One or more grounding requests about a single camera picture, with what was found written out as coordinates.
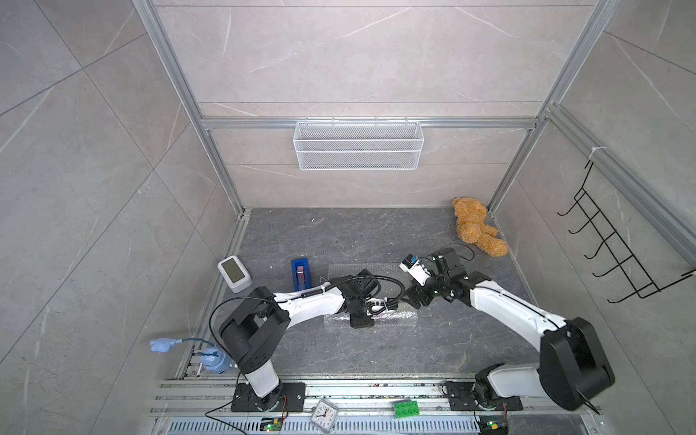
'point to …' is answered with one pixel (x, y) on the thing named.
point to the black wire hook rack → (637, 278)
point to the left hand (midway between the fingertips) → (373, 310)
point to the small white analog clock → (323, 416)
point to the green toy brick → (406, 410)
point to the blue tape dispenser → (301, 274)
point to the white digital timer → (235, 274)
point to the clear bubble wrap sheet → (405, 316)
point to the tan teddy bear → (470, 227)
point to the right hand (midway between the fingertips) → (411, 287)
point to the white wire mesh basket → (358, 145)
